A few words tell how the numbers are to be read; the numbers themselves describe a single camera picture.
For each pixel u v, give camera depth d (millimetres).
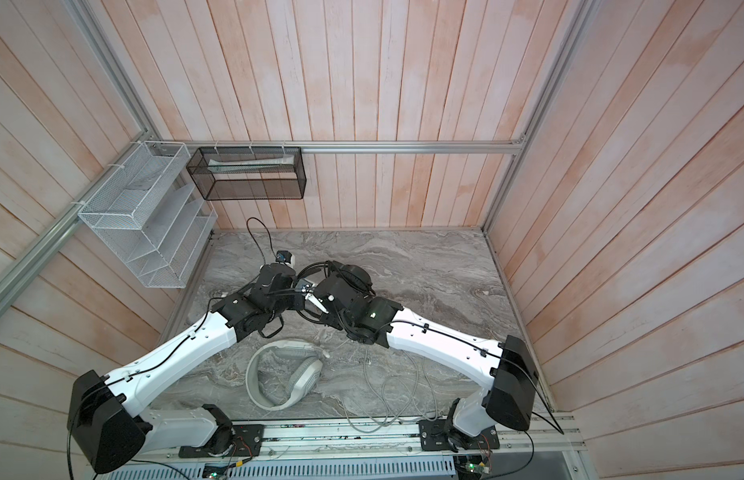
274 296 593
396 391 817
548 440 743
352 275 764
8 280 532
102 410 385
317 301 609
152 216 729
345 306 530
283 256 695
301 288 620
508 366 407
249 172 1023
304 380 746
